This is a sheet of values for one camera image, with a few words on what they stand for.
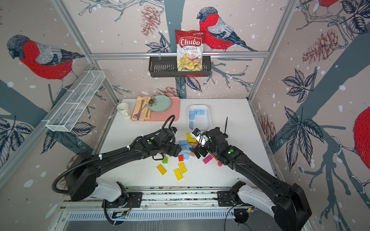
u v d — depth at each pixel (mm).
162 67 948
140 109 1141
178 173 830
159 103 1185
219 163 840
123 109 1049
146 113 1104
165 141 647
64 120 698
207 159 878
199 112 1102
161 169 836
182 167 853
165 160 869
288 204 384
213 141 608
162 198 761
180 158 873
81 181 416
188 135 1007
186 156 893
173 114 695
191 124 1031
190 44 835
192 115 1072
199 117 1082
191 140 930
